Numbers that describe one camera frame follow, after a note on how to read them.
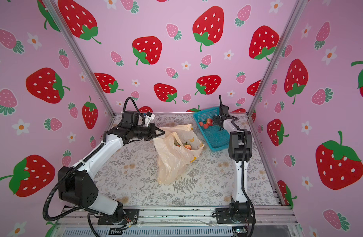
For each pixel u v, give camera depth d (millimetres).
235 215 670
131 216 746
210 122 1100
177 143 821
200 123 1076
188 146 926
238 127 688
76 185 429
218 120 1009
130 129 637
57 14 700
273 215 761
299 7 692
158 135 757
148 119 751
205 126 1104
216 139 1051
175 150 788
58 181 443
